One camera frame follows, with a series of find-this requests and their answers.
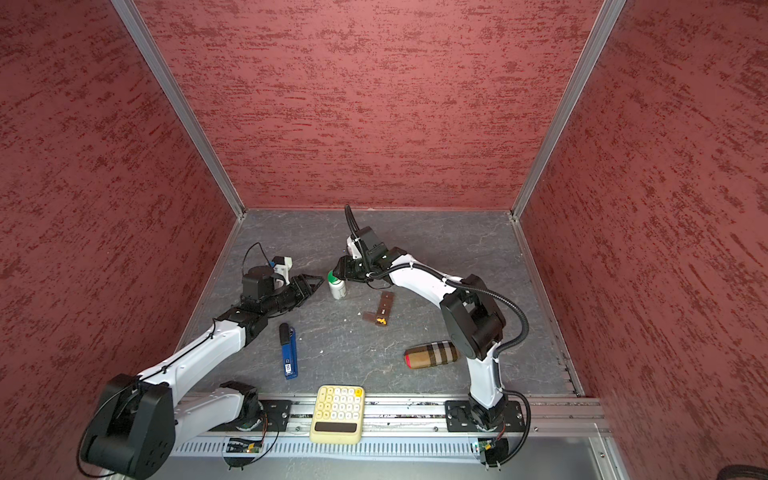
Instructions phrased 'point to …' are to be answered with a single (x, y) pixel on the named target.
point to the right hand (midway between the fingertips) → (338, 279)
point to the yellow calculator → (338, 414)
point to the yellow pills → (382, 320)
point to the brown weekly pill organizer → (381, 317)
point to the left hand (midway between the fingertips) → (322, 287)
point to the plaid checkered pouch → (432, 355)
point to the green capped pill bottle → (337, 285)
